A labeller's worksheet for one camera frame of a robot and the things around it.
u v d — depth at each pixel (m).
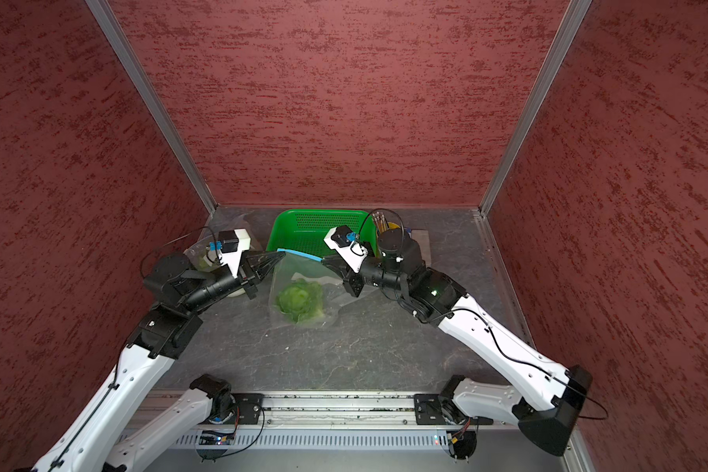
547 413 0.39
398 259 0.45
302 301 0.78
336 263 0.60
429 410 0.74
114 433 0.41
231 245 0.49
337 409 0.76
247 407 0.75
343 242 0.50
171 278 0.45
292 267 0.62
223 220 1.18
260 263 0.56
